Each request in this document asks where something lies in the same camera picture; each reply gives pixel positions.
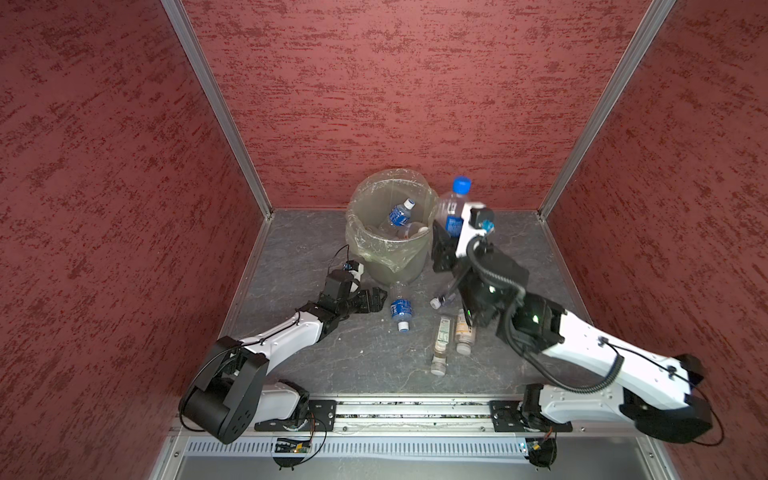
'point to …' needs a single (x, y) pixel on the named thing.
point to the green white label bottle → (439, 360)
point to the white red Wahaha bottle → (411, 229)
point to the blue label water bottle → (401, 311)
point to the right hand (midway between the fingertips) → (442, 227)
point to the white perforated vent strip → (362, 446)
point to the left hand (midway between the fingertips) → (375, 299)
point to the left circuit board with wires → (293, 445)
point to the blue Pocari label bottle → (400, 214)
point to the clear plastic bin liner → (368, 231)
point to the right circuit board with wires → (542, 451)
